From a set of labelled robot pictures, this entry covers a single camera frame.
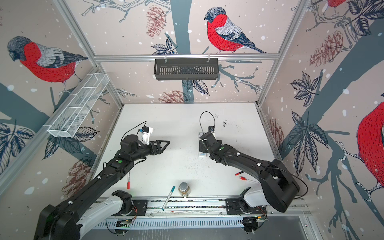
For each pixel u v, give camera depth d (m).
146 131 0.71
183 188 0.70
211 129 0.77
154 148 0.70
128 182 0.81
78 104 0.79
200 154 0.90
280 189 0.42
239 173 0.85
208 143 0.66
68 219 0.39
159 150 0.69
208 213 0.73
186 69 1.07
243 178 0.83
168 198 0.76
